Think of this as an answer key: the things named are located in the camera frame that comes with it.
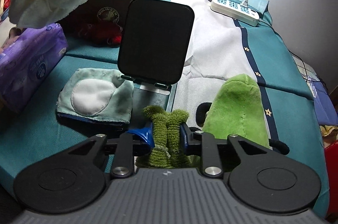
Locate dark green knitted socks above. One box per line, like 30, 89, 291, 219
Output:
136, 105, 192, 169

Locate light green pouch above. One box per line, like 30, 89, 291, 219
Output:
56, 68, 134, 124

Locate green plush toy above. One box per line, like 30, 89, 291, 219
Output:
195, 73, 290, 156

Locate purple tissue pack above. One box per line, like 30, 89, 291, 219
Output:
1, 23, 68, 112

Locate black tablet on stand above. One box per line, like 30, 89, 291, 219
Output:
116, 0, 195, 96

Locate red plush item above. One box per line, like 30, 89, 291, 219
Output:
77, 21, 122, 47

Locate colourful patchwork bed sheet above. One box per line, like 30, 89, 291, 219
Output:
1, 0, 330, 217

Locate white power strip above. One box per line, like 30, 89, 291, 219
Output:
211, 0, 259, 26

